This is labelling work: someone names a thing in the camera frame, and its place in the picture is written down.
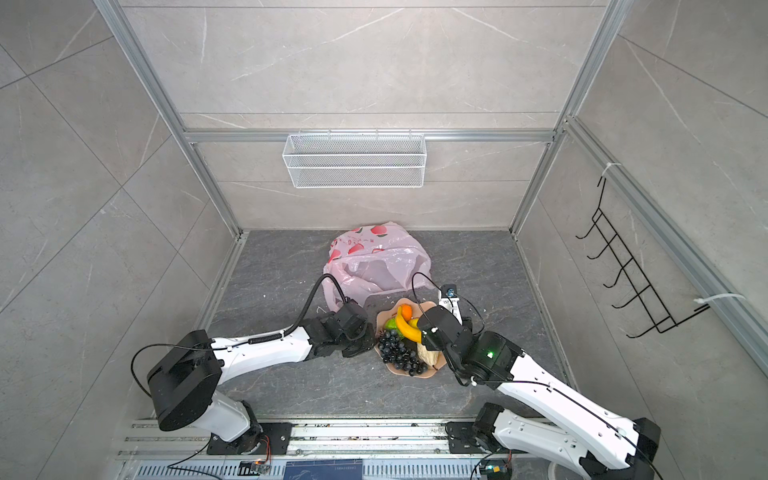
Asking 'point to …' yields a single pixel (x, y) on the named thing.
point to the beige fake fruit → (428, 356)
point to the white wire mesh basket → (355, 161)
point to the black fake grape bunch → (392, 350)
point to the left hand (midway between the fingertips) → (382, 335)
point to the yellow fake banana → (409, 328)
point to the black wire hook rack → (658, 313)
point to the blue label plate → (327, 469)
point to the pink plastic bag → (367, 260)
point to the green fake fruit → (391, 324)
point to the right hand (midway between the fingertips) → (436, 319)
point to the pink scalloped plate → (418, 309)
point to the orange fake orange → (407, 311)
